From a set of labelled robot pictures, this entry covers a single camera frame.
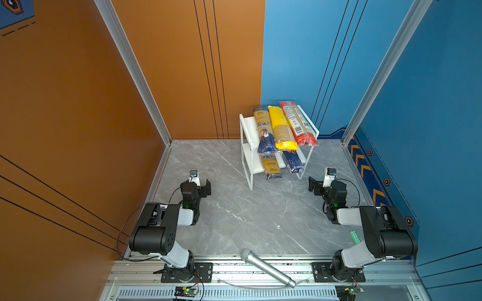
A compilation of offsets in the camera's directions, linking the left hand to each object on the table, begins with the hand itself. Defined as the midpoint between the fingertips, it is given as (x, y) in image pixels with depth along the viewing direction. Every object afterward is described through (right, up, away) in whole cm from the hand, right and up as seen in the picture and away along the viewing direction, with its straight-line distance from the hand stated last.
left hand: (198, 178), depth 95 cm
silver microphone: (+26, -30, -20) cm, 44 cm away
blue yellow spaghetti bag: (+36, +9, -9) cm, 38 cm away
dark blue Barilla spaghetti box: (+46, +9, -10) cm, 48 cm away
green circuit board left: (+1, -41, -24) cm, 47 cm away
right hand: (+62, 0, -1) cm, 62 cm away
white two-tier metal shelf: (+27, +9, -8) cm, 29 cm away
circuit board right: (+63, -41, -24) cm, 79 cm away
